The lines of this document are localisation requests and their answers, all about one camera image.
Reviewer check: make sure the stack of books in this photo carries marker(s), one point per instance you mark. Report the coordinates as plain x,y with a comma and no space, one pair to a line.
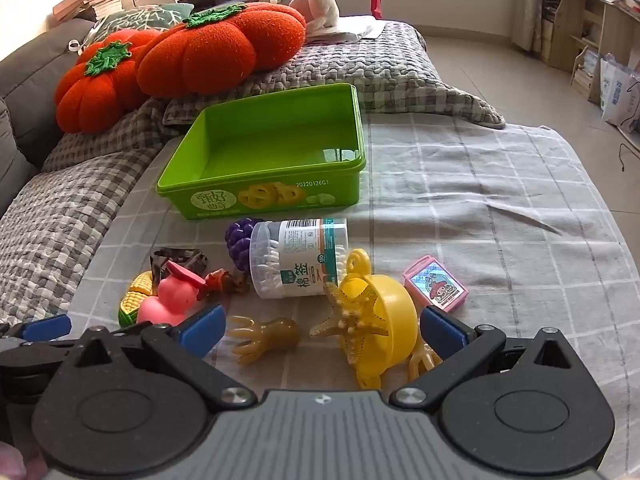
90,2

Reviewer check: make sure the white grid sheet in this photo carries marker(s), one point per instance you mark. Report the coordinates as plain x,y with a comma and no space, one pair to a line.
475,200

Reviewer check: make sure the small brown orange figurine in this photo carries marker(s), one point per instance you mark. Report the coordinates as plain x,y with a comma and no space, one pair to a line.
225,282

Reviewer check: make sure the yellow orange toy fruit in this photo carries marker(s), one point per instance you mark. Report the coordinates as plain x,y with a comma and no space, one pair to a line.
397,320

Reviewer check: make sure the clear cotton swab jar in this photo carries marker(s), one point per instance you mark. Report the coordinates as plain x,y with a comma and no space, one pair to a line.
295,260

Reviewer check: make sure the white shopping bag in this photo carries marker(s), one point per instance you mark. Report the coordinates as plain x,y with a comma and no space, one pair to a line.
620,90

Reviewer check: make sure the person's left hand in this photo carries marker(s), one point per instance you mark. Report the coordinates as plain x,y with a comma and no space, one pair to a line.
12,462

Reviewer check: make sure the small orange pumpkin pillow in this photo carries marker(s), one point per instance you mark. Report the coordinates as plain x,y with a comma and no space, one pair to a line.
95,95

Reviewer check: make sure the white paper sheet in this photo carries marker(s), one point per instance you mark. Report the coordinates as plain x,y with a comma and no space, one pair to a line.
357,27

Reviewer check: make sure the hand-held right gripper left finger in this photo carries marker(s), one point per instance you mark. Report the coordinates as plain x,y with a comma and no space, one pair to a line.
202,329

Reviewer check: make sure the toy corn cob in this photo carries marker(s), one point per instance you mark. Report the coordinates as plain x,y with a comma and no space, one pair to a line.
137,287

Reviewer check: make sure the brown tortoiseshell hair clip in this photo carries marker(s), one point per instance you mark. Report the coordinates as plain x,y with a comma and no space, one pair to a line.
192,260

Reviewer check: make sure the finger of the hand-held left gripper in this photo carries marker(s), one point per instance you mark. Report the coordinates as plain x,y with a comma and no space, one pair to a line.
45,328
22,375

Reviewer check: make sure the large orange pumpkin pillow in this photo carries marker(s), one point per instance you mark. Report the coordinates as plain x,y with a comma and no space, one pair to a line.
225,50

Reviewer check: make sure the leaf patterned pillow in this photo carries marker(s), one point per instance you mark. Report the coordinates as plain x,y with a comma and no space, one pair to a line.
145,15

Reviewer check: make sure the purple toy grapes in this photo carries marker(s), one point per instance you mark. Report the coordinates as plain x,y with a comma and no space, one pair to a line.
239,245

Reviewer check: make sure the amber toy octopus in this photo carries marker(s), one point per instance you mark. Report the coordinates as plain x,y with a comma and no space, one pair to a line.
420,360
280,332

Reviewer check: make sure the pink plush toy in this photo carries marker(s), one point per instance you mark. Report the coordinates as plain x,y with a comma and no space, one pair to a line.
320,7

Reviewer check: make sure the grey sofa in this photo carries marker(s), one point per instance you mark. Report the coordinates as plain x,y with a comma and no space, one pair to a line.
30,80

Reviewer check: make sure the green plastic box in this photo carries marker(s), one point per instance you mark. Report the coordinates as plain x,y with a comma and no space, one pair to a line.
270,150

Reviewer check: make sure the wooden shelf unit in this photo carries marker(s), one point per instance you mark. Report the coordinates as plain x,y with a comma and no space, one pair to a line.
610,20

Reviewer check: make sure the grey checked blanket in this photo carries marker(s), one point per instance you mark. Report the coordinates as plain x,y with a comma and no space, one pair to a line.
350,65

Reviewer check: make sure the toy starfish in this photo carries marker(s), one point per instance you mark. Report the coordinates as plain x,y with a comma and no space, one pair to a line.
350,325

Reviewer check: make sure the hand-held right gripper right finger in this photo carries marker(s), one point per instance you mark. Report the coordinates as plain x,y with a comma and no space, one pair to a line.
442,329

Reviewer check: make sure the pink toy card case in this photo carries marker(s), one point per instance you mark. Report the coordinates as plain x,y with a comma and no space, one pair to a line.
435,285

